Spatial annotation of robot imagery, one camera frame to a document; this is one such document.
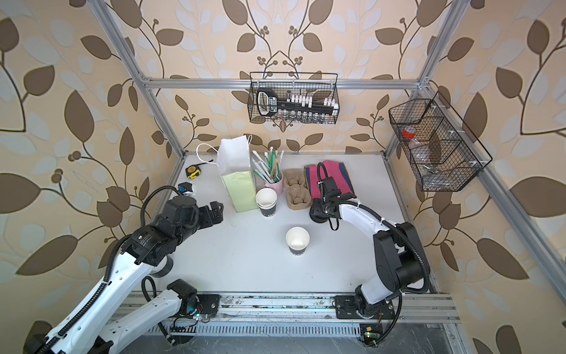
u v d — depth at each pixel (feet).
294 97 2.69
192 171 3.64
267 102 2.77
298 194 3.25
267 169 3.13
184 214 1.72
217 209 2.14
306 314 2.42
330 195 2.32
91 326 1.29
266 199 3.07
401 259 1.45
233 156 3.20
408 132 2.84
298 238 2.84
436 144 2.64
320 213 2.66
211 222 2.08
